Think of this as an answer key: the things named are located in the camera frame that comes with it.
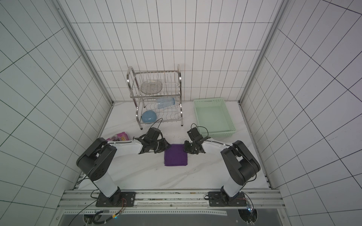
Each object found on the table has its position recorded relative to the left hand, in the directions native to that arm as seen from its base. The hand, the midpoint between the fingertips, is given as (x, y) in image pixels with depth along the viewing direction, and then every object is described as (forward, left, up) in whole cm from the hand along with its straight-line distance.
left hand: (168, 148), depth 91 cm
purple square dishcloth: (-5, -5, 0) cm, 7 cm away
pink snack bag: (+6, +32, +4) cm, 33 cm away
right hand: (-1, -8, 0) cm, 8 cm away
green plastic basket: (+27, -33, -1) cm, 43 cm away
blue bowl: (+24, +16, +4) cm, 29 cm away
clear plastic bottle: (+32, +6, +11) cm, 34 cm away
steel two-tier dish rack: (+24, +7, +27) cm, 36 cm away
